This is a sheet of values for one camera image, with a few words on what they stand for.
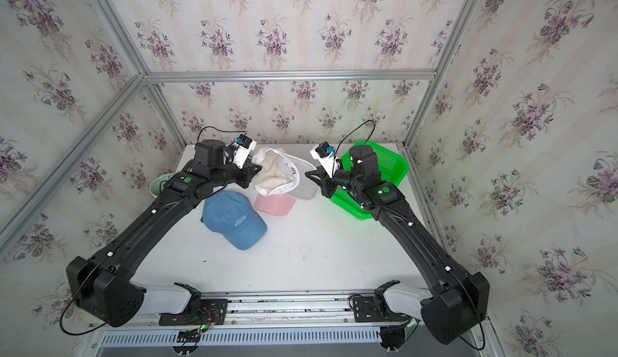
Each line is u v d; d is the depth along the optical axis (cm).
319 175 64
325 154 58
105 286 38
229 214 84
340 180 60
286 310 75
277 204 98
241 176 66
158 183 89
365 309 73
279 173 83
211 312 73
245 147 65
